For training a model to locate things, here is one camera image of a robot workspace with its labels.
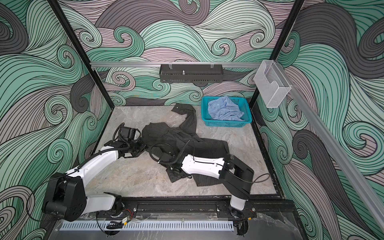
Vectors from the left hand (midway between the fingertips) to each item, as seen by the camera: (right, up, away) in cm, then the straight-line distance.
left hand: (149, 144), depth 87 cm
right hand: (+15, -17, -5) cm, 24 cm away
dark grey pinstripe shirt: (+20, +1, +8) cm, 22 cm away
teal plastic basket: (+65, +29, +27) cm, 76 cm away
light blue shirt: (+50, +22, +22) cm, 59 cm away
